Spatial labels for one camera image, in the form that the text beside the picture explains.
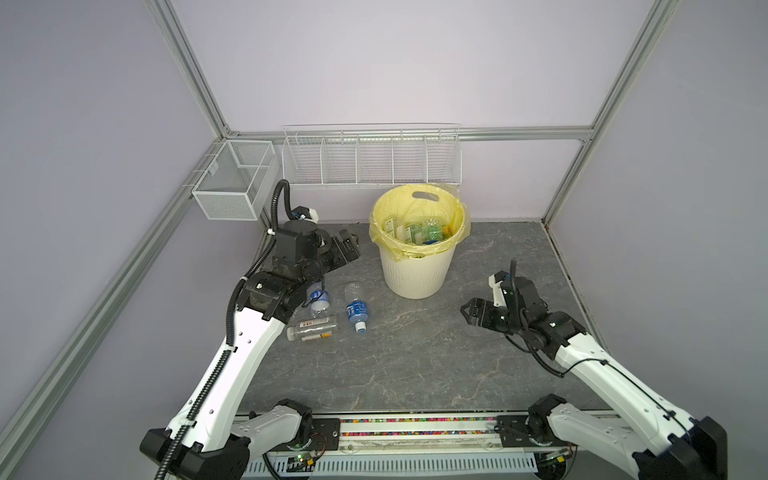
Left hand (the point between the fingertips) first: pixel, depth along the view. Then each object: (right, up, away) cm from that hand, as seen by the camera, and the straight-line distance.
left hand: (347, 246), depth 68 cm
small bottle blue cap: (-13, -18, +27) cm, 36 cm away
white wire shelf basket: (+4, +30, +29) cm, 42 cm away
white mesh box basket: (-42, +23, +31) cm, 57 cm away
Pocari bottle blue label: (-1, -18, +23) cm, 29 cm away
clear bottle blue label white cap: (+23, +5, +27) cm, 36 cm away
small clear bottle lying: (-14, -25, +20) cm, 35 cm away
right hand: (+32, -18, +11) cm, 38 cm away
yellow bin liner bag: (+18, +14, +26) cm, 35 cm away
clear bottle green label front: (+11, +6, +23) cm, 26 cm away
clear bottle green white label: (+17, +5, +28) cm, 33 cm away
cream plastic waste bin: (+19, -9, +21) cm, 29 cm away
